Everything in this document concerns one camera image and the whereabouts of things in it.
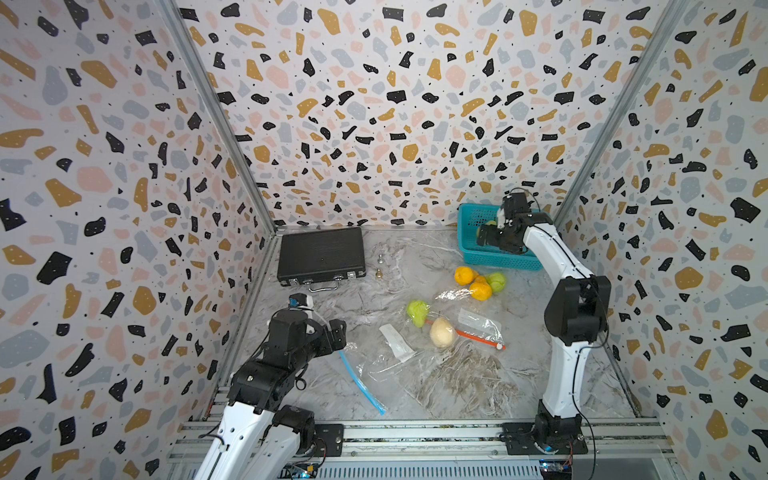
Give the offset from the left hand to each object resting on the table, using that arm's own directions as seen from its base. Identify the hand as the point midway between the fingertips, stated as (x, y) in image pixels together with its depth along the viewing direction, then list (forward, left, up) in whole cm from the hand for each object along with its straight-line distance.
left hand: (333, 326), depth 74 cm
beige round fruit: (+3, -29, -12) cm, 31 cm away
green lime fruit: (+22, -49, -13) cm, 55 cm away
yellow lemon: (+25, -39, -14) cm, 48 cm away
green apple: (+12, -22, -14) cm, 29 cm away
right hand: (+32, -46, -3) cm, 56 cm away
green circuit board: (-28, +6, -18) cm, 34 cm away
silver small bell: (+35, -10, -18) cm, 41 cm away
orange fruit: (+19, -43, -13) cm, 49 cm away
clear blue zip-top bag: (-6, -14, -12) cm, 19 cm away
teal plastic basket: (+53, -45, -14) cm, 71 cm away
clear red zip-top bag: (+9, -40, -19) cm, 45 cm away
